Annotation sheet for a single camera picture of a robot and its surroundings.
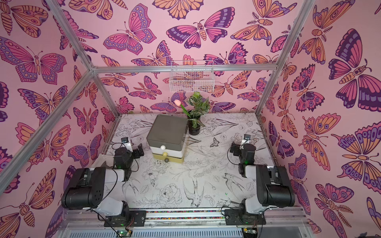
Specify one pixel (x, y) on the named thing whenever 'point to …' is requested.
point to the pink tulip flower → (178, 103)
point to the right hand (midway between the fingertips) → (238, 142)
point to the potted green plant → (200, 104)
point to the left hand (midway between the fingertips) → (135, 143)
